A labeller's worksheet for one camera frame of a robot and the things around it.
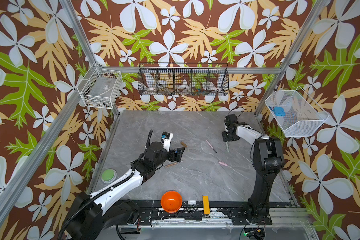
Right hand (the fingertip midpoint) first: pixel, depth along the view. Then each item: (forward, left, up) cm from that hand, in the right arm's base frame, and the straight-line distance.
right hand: (227, 136), depth 102 cm
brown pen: (-19, +39, -4) cm, 43 cm away
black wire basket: (+29, +47, +28) cm, 62 cm away
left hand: (-16, +35, +16) cm, 42 cm away
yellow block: (-41, +20, -2) cm, 46 cm away
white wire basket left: (+14, +80, +31) cm, 87 cm away
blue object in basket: (+2, -25, +22) cm, 34 cm away
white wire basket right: (-3, -32, +24) cm, 40 cm away
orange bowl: (-40, +38, -2) cm, 55 cm away
